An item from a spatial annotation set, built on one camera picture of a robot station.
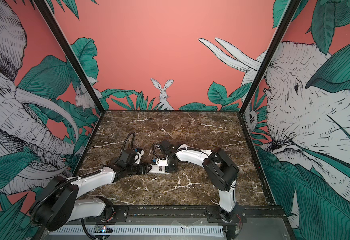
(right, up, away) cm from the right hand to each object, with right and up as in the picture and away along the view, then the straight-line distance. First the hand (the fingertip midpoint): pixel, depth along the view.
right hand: (167, 165), depth 89 cm
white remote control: (-7, -2, -1) cm, 7 cm away
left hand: (-11, 0, -1) cm, 11 cm away
